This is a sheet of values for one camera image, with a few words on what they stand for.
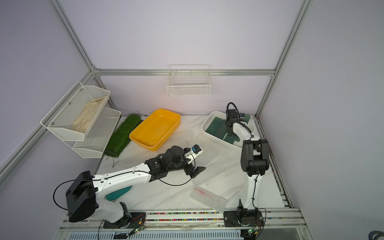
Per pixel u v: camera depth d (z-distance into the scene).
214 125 1.12
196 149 0.65
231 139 0.98
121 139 0.98
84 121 0.77
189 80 0.94
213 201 0.78
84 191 0.46
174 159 0.59
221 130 1.08
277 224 0.73
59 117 0.68
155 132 1.14
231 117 0.80
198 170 0.66
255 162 0.55
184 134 1.08
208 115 1.12
